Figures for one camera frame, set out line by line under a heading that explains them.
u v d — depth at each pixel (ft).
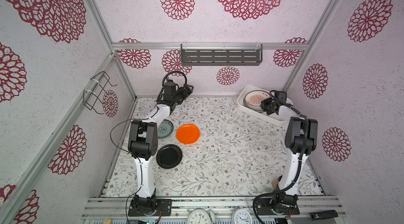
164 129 3.37
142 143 1.84
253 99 3.70
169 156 2.98
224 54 3.08
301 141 1.91
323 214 2.30
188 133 3.42
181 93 2.87
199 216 2.25
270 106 3.12
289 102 3.59
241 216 2.25
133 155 1.86
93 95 2.46
